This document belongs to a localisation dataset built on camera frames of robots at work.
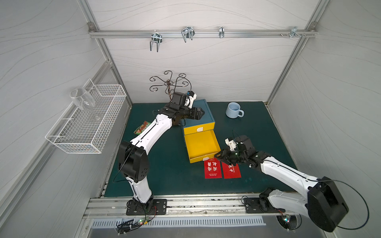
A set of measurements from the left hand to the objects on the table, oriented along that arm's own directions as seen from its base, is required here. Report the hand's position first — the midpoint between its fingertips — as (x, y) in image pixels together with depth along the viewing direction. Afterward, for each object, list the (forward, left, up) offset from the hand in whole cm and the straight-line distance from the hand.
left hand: (200, 112), depth 83 cm
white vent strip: (-49, +10, -25) cm, 56 cm away
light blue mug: (+21, -26, -20) cm, 39 cm away
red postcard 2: (-24, -19, -25) cm, 40 cm away
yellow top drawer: (-8, +1, -5) cm, 9 cm away
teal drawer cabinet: (-1, -4, -4) cm, 6 cm away
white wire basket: (-19, +54, +7) cm, 58 cm away
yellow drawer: (-12, -1, -17) cm, 21 cm away
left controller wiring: (-52, +33, -21) cm, 64 cm away
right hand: (-20, -9, -14) cm, 26 cm away
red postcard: (-23, -8, -24) cm, 35 cm away
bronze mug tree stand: (+17, +19, +6) cm, 26 cm away
